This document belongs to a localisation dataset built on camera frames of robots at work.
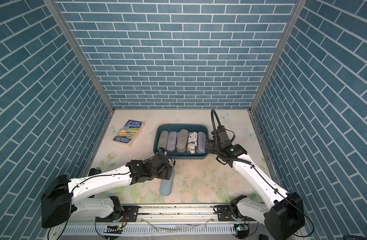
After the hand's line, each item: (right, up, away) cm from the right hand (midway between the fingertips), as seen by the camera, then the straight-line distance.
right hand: (212, 145), depth 82 cm
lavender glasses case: (-5, +3, +15) cm, 16 cm away
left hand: (-24, -14, -2) cm, 28 cm away
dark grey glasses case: (-18, +1, +12) cm, 21 cm away
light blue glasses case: (-25, -22, -2) cm, 33 cm away
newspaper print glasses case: (-11, 0, +11) cm, 16 cm away
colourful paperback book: (-55, +5, +22) cm, 60 cm away
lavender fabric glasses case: (-25, 0, +16) cm, 30 cm away
